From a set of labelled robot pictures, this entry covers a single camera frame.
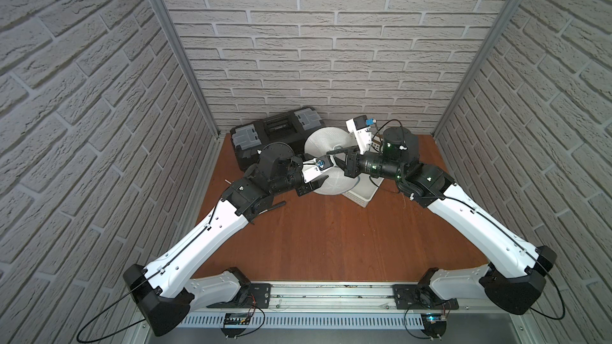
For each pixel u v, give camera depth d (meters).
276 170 0.48
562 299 0.62
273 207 0.94
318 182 0.59
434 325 0.70
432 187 0.45
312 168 0.53
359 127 0.54
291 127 1.00
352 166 0.53
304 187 0.58
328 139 0.66
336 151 0.59
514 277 0.40
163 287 0.37
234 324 0.72
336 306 0.73
